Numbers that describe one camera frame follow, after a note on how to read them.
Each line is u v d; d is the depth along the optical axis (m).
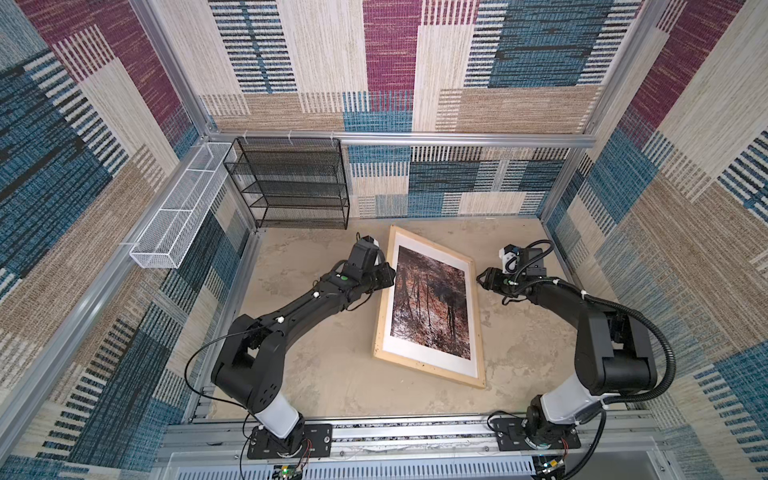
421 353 0.79
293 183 1.09
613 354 0.46
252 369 0.45
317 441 0.73
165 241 0.91
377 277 0.76
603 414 0.70
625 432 0.76
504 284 0.83
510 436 0.73
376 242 0.83
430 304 0.87
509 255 0.87
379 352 0.73
